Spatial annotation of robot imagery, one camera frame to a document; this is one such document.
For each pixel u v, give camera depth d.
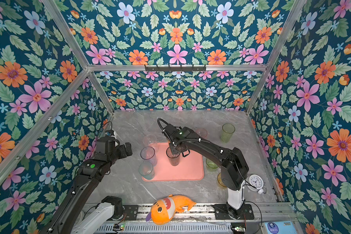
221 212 0.73
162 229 0.77
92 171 0.49
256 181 0.80
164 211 0.66
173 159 0.78
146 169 0.84
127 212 0.74
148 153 0.87
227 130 0.95
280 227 0.65
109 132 0.65
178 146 0.58
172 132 0.64
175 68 0.93
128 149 0.70
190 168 0.93
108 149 0.57
